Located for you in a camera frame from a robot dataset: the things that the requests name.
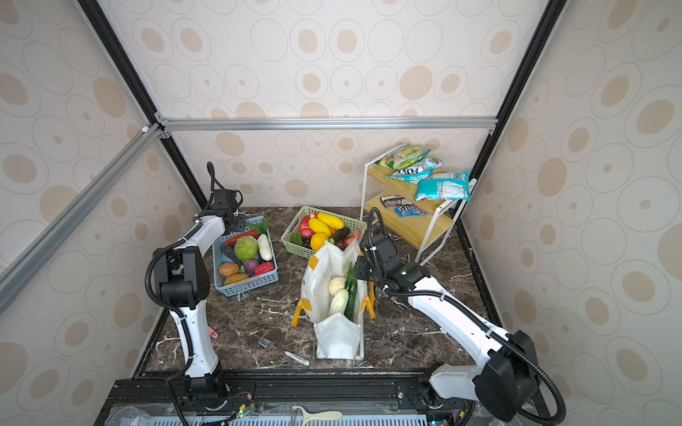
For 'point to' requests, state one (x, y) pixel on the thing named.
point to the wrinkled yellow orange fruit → (318, 240)
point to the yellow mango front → (317, 226)
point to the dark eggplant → (339, 234)
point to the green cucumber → (351, 305)
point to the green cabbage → (246, 248)
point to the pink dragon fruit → (305, 231)
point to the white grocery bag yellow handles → (337, 337)
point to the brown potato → (228, 269)
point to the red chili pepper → (265, 267)
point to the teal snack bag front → (455, 186)
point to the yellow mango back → (331, 221)
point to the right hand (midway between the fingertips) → (359, 263)
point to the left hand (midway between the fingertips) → (238, 213)
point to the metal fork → (265, 343)
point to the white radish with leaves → (339, 302)
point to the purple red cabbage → (249, 266)
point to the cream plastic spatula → (321, 414)
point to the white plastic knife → (297, 358)
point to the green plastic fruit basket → (294, 227)
